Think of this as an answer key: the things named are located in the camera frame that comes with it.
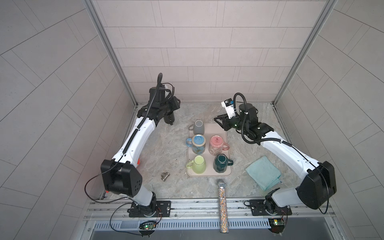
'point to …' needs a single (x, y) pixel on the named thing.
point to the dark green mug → (221, 162)
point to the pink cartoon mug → (216, 145)
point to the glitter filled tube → (223, 207)
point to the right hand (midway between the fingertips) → (215, 118)
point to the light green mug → (198, 164)
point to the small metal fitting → (165, 176)
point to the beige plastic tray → (210, 129)
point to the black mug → (169, 118)
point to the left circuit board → (147, 226)
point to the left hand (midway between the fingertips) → (181, 99)
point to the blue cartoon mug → (198, 143)
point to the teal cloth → (264, 173)
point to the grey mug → (198, 127)
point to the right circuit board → (277, 224)
